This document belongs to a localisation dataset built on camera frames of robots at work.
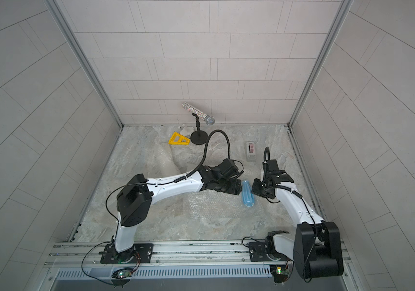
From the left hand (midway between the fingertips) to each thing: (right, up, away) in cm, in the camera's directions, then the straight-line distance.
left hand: (241, 189), depth 82 cm
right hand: (+7, 0, +4) cm, 8 cm away
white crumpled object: (-29, +28, +28) cm, 49 cm away
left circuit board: (-45, -25, -17) cm, 54 cm away
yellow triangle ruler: (-35, +23, +27) cm, 50 cm away
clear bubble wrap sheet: (-42, +13, +13) cm, 46 cm away
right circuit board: (+13, -28, -14) cm, 34 cm away
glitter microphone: (-15, +33, +7) cm, 37 cm away
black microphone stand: (-22, +24, +27) cm, 42 cm away
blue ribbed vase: (+3, -3, 0) cm, 4 cm away
